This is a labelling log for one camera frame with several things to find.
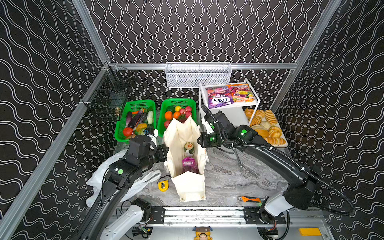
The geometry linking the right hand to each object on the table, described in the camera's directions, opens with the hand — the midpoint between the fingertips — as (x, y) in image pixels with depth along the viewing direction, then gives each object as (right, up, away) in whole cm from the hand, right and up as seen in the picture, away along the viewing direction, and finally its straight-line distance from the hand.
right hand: (197, 141), depth 72 cm
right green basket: (-16, +26, +45) cm, 55 cm away
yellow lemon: (-14, +21, +45) cm, 51 cm away
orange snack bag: (+24, +25, +8) cm, 35 cm away
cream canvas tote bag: (-3, -16, -12) cm, 21 cm away
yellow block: (+56, -43, -1) cm, 70 cm away
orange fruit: (-20, +16, +40) cm, 48 cm away
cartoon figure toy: (+2, -42, -3) cm, 42 cm away
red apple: (-6, +17, +40) cm, 44 cm away
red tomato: (-46, +4, +29) cm, 54 cm away
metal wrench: (+27, -17, +20) cm, 38 cm away
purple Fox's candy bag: (+12, +23, +6) cm, 26 cm away
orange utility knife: (+26, -32, +8) cm, 42 cm away
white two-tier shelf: (+29, +15, +28) cm, 43 cm away
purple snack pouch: (-4, -13, +6) cm, 15 cm away
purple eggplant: (-49, +13, +38) cm, 64 cm away
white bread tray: (+51, +9, +37) cm, 64 cm away
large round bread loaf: (+46, +3, +31) cm, 56 cm away
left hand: (-12, -3, -5) cm, 13 cm away
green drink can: (-4, -5, +16) cm, 17 cm away
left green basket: (-44, +14, +40) cm, 61 cm away
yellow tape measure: (-18, -25, +10) cm, 33 cm away
